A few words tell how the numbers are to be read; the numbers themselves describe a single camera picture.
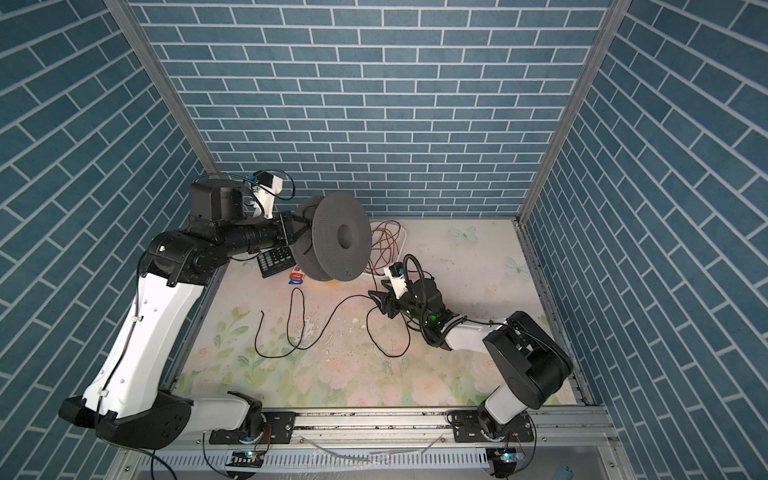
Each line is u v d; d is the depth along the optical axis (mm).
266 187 546
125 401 365
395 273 738
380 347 865
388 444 728
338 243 630
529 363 455
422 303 656
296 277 1019
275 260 1050
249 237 500
